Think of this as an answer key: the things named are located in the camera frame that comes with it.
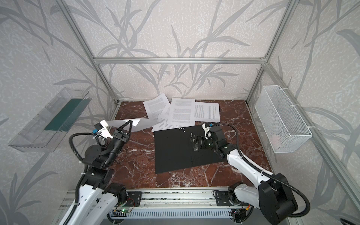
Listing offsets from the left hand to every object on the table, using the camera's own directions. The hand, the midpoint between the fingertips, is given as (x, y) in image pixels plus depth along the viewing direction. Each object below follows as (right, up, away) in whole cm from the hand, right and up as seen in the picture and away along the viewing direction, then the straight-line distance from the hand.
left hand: (135, 118), depth 64 cm
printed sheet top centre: (+19, +3, +51) cm, 55 cm away
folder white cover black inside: (+15, -22, +27) cm, 38 cm away
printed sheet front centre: (+5, -6, +41) cm, 42 cm away
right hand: (+29, -11, +20) cm, 38 cm away
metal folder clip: (+27, -14, +33) cm, 45 cm away
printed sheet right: (+39, +3, +49) cm, 63 cm away
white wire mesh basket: (+67, -4, -3) cm, 67 cm away
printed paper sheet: (+1, -3, +2) cm, 3 cm away
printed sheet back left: (-5, +8, +53) cm, 54 cm away
